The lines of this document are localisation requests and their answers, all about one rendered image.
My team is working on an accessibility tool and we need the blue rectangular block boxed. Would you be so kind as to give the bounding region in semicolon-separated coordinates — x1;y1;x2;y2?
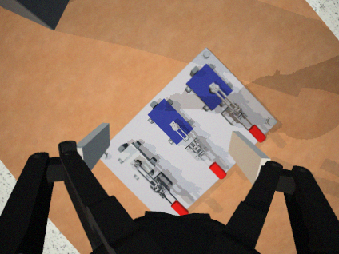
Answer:
148;98;193;145

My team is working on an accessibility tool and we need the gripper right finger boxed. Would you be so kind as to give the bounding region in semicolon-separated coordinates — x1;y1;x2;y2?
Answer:
207;131;339;254

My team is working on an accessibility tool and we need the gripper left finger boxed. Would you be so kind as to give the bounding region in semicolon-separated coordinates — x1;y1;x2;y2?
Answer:
0;123;163;254

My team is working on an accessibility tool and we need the blue rectangular plate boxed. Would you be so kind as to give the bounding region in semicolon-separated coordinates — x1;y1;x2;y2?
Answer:
185;64;232;111

